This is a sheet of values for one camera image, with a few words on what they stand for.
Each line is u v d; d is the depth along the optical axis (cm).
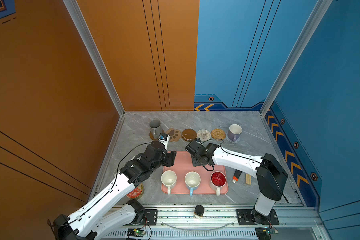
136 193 78
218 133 106
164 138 63
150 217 74
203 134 105
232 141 100
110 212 45
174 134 106
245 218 72
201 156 62
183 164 91
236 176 87
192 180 85
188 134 106
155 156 53
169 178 84
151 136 105
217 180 83
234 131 105
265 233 70
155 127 97
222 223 72
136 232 71
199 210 68
